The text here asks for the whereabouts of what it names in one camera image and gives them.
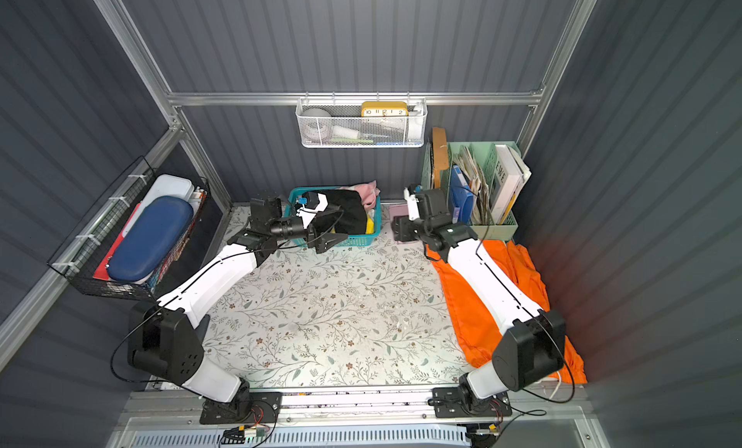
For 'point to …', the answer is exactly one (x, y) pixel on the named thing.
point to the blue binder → (462, 195)
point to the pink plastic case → (395, 210)
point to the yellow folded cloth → (369, 226)
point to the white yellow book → (510, 174)
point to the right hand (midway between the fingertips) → (411, 221)
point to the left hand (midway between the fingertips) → (345, 223)
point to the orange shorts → (487, 329)
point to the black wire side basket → (84, 256)
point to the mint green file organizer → (481, 183)
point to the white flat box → (164, 184)
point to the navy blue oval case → (152, 239)
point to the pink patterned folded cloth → (368, 192)
